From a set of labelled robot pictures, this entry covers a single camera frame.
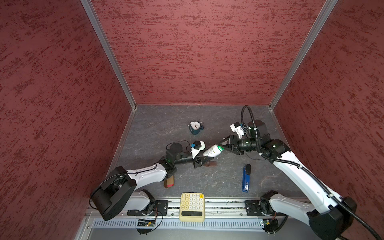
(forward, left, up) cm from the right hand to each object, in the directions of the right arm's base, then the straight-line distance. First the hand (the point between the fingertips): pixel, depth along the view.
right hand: (220, 149), depth 69 cm
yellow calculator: (-20, +14, -22) cm, 33 cm away
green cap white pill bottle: (0, +3, -1) cm, 3 cm away
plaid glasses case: (-8, +27, -22) cm, 35 cm away
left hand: (+1, +4, -7) cm, 8 cm away
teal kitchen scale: (+29, +11, -20) cm, 37 cm away
